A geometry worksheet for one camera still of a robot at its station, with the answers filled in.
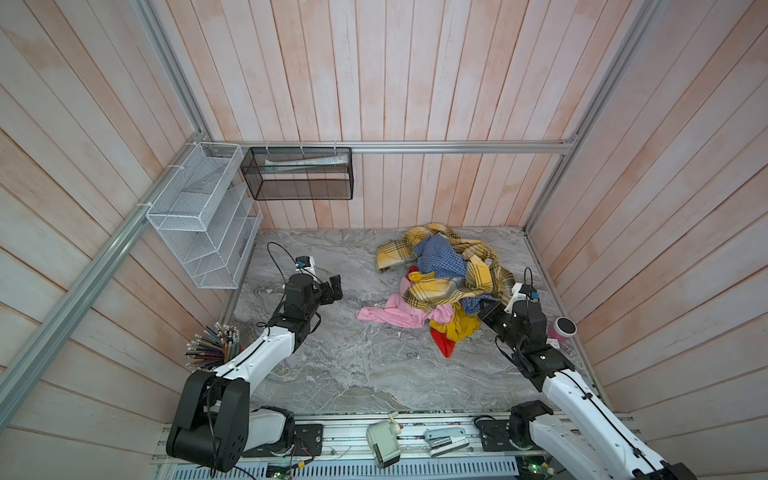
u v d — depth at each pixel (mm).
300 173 1064
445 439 720
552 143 949
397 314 949
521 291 727
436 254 895
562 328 879
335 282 793
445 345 879
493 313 714
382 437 703
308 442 730
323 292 766
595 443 463
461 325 839
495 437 731
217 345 776
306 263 748
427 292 836
